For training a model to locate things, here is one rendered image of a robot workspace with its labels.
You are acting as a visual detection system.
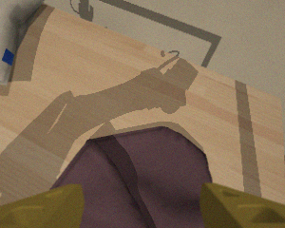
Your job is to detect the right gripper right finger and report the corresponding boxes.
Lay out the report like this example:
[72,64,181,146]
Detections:
[199,182,285,228]

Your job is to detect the maroon pillowcase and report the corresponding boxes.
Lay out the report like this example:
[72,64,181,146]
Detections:
[49,126,212,228]

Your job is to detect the cream pillow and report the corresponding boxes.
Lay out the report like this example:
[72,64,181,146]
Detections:
[0,0,45,86]

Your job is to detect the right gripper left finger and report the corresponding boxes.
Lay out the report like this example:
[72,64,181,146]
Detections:
[0,184,85,228]

